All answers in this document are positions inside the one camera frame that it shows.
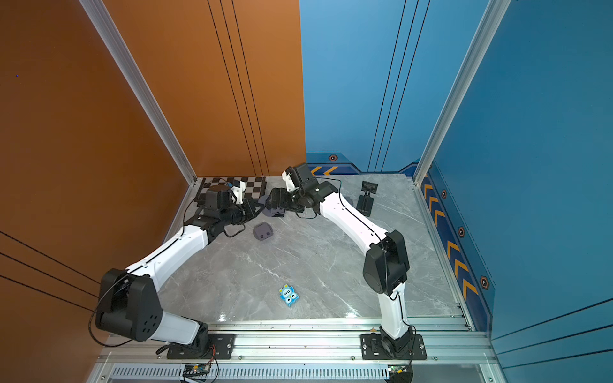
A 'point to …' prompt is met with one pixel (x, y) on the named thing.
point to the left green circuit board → (196, 369)
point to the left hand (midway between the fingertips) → (266, 202)
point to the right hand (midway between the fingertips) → (274, 202)
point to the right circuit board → (397, 368)
